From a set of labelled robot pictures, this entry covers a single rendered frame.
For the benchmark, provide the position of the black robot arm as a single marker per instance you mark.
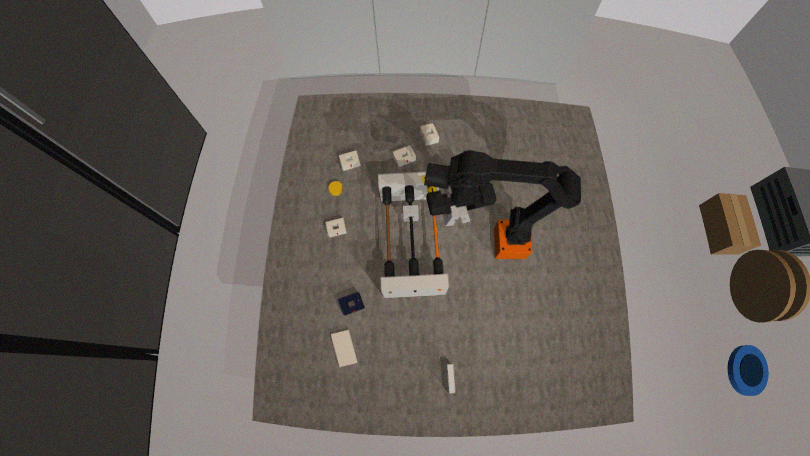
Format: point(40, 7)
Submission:
point(470, 169)

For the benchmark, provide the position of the white square block with red mark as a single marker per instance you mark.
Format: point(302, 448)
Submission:
point(346, 160)

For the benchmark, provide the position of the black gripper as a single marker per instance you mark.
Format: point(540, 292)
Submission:
point(439, 203)

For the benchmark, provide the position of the yellow short cylinder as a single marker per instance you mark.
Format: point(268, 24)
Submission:
point(335, 188)

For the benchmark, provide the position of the white square block with dark centre hole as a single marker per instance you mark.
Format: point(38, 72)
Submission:
point(429, 134)

